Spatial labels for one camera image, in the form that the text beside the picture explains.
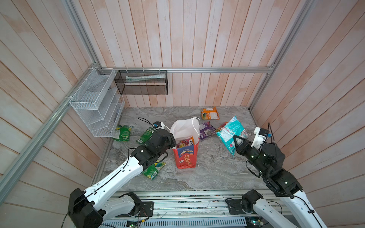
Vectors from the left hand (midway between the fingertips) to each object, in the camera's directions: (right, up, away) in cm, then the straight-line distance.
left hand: (174, 139), depth 75 cm
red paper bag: (+7, +2, +15) cm, 17 cm away
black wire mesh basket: (-26, +40, +29) cm, 55 cm away
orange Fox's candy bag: (+7, -5, +20) cm, 22 cm away
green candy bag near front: (-14, -20, +8) cm, 26 cm away
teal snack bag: (+25, +4, -9) cm, 27 cm away
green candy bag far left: (-37, +2, +26) cm, 46 cm away
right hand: (+29, +2, -9) cm, 30 cm away
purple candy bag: (+23, +3, +28) cm, 36 cm away
